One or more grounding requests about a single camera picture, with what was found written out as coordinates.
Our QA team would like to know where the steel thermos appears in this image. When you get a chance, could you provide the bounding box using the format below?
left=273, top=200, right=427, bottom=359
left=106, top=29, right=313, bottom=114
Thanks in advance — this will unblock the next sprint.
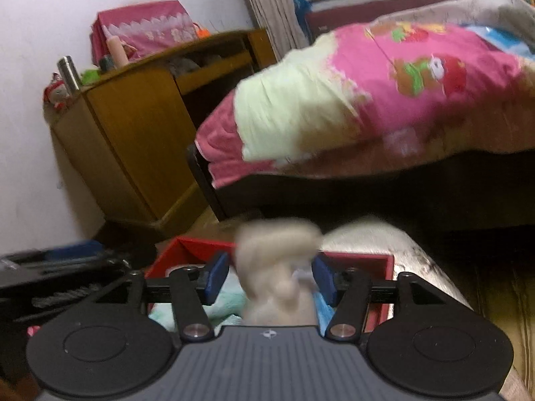
left=57, top=55, right=83, bottom=93

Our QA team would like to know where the patchwork bed sheet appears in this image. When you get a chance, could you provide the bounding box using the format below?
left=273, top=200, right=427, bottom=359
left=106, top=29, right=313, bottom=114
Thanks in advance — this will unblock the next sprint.
left=464, top=23, right=535, bottom=57

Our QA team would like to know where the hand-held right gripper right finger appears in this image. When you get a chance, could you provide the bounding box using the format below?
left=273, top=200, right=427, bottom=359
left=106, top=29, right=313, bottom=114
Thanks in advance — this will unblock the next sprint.
left=313, top=255, right=451, bottom=341

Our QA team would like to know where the red plush toy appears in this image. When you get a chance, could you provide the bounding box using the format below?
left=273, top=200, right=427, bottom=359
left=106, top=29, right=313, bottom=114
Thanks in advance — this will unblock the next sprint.
left=43, top=73, right=73, bottom=112

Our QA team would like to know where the pink cartoon quilt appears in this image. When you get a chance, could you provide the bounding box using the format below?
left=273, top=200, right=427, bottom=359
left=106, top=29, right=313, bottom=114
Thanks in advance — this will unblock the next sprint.
left=196, top=0, right=535, bottom=189

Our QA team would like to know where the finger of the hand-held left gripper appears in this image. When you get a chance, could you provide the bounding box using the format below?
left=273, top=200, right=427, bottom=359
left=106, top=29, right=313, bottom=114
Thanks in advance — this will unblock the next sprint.
left=0, top=240, right=157, bottom=270

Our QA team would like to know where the maroon sofa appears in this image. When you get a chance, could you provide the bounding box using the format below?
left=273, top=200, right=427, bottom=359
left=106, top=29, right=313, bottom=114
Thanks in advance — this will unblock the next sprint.
left=305, top=0, right=460, bottom=45

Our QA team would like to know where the pink cloth cover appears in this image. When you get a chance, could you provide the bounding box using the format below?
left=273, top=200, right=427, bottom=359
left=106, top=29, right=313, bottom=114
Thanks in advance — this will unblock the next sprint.
left=91, top=0, right=200, bottom=66

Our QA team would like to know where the beige curtain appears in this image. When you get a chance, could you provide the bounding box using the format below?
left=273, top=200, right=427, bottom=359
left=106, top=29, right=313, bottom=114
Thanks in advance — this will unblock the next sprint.
left=234, top=0, right=312, bottom=73

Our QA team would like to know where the floral tablecloth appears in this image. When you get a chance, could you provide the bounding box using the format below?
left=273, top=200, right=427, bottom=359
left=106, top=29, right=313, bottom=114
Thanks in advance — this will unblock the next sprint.
left=217, top=215, right=535, bottom=401

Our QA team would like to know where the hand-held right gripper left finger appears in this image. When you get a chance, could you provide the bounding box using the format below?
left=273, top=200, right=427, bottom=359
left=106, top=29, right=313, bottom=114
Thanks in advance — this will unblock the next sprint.
left=90, top=253, right=230, bottom=341

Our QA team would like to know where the dark bed frame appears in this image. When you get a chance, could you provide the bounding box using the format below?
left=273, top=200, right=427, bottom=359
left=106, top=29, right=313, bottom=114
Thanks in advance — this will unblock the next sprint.
left=187, top=144, right=535, bottom=235

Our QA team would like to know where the cream fluffy cloth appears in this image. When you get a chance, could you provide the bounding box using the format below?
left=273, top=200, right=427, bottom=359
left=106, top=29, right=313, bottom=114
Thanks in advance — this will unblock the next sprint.
left=234, top=217, right=323, bottom=326

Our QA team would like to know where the blue cloth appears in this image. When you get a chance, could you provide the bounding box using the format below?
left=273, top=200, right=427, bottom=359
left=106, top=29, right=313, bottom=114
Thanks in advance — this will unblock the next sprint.
left=313, top=292, right=336, bottom=327

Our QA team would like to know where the wooden cabinet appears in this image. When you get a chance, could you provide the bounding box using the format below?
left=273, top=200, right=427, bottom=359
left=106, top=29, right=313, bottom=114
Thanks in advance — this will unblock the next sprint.
left=50, top=28, right=280, bottom=240

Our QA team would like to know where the blue bag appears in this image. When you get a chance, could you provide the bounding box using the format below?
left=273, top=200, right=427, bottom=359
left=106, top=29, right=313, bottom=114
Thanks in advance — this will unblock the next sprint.
left=291, top=0, right=312, bottom=34

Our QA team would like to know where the grey cloth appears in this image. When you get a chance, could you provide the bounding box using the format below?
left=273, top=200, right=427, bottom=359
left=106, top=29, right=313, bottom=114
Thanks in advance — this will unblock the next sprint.
left=167, top=54, right=222, bottom=77

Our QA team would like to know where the red cardboard box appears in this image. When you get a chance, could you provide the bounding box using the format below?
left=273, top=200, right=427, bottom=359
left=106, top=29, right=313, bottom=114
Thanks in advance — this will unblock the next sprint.
left=144, top=236, right=396, bottom=336

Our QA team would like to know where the teal cloth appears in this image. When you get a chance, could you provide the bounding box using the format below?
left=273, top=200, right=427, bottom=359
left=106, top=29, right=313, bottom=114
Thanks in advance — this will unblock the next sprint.
left=148, top=276, right=248, bottom=331

